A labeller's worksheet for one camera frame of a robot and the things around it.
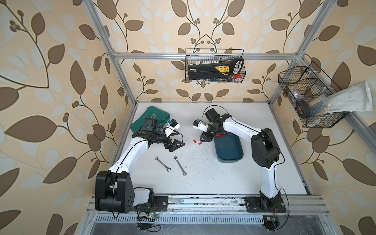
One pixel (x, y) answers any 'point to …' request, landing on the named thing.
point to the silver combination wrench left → (168, 169)
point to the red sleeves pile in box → (219, 136)
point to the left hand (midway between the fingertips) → (180, 137)
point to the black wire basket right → (307, 88)
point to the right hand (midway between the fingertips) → (203, 135)
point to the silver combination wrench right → (184, 173)
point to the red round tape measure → (238, 78)
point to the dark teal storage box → (228, 148)
